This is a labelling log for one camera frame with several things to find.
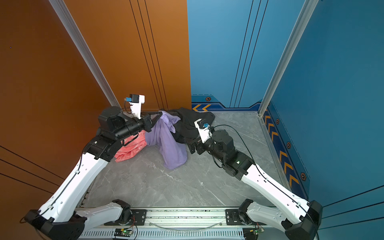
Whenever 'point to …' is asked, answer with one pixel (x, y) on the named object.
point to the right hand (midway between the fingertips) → (192, 133)
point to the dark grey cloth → (185, 127)
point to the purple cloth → (161, 136)
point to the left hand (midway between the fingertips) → (162, 112)
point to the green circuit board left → (121, 232)
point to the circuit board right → (251, 233)
